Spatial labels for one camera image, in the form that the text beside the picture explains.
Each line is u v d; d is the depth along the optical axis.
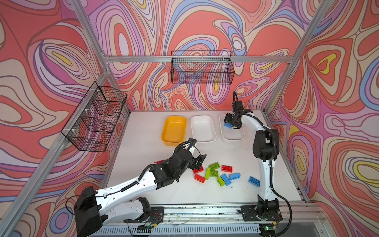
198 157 0.60
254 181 0.82
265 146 0.61
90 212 0.39
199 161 0.66
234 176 0.84
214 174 0.86
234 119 0.84
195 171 0.88
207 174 0.85
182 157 0.53
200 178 0.84
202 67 0.96
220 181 0.82
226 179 0.83
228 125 1.07
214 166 0.88
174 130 1.08
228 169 0.89
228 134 1.05
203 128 1.07
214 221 0.73
